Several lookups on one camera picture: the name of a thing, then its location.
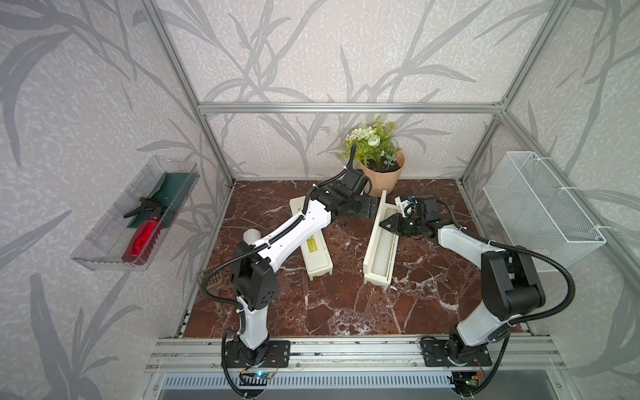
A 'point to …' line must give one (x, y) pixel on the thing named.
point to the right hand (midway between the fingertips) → (381, 222)
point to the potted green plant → (378, 153)
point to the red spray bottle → (147, 235)
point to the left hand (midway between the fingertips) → (368, 208)
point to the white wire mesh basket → (537, 213)
